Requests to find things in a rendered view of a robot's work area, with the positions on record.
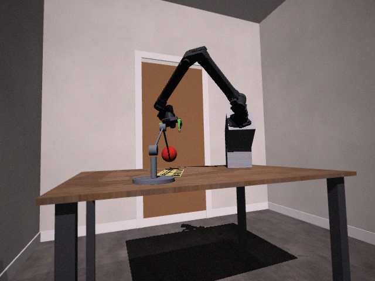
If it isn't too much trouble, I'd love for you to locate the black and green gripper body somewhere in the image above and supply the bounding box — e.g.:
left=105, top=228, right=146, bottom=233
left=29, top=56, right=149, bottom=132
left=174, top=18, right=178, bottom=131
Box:
left=162, top=111, right=178, bottom=127

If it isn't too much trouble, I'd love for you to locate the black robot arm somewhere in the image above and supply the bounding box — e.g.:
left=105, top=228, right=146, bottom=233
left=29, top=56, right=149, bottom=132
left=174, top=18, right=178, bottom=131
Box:
left=154, top=46, right=251, bottom=128

